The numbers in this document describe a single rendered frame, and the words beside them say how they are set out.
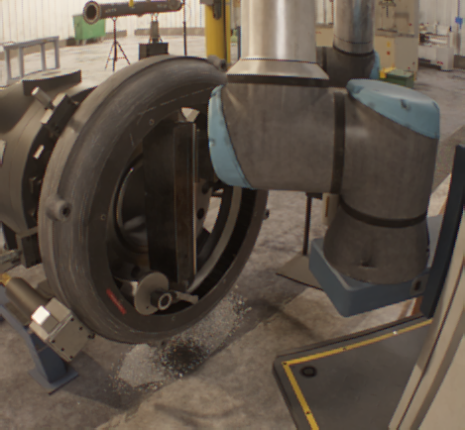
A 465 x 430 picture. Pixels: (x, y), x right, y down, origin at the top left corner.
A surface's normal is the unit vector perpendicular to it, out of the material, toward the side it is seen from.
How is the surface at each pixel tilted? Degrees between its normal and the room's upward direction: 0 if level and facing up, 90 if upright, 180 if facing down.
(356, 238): 70
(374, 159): 87
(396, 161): 90
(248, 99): 81
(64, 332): 90
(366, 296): 90
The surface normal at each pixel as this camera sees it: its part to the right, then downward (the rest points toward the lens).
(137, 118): 0.78, 0.24
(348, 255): -0.75, -0.07
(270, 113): -0.29, 0.23
